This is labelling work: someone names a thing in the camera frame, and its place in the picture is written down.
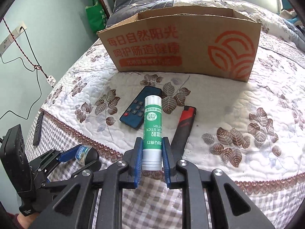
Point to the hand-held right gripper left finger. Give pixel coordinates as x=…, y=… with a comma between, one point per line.
x=138, y=162

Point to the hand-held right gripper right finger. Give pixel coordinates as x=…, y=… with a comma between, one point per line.
x=166, y=164

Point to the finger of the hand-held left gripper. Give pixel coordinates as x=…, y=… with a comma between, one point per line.
x=68, y=153
x=76, y=175

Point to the clear tube with blue cap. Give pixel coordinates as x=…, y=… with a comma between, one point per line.
x=83, y=153

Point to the green glue stick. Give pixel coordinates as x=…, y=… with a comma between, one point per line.
x=152, y=128

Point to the brown cardboard box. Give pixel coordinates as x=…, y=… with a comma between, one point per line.
x=190, y=52

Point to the person's left forearm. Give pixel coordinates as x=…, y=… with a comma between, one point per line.
x=26, y=223

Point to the black remote control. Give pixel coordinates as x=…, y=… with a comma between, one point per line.
x=38, y=128

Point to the red black lighter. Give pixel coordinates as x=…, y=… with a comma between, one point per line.
x=184, y=124

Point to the small dark remote control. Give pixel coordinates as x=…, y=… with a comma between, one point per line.
x=135, y=109

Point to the white plug adaptor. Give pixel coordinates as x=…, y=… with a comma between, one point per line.
x=51, y=80

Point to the green shopping bag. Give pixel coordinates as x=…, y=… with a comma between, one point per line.
x=95, y=16

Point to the dark star-print duvet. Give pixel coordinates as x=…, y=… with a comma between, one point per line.
x=143, y=2

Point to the floral folded comforter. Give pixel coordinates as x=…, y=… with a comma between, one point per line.
x=274, y=23

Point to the white wall socket strip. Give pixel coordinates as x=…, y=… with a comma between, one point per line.
x=12, y=40

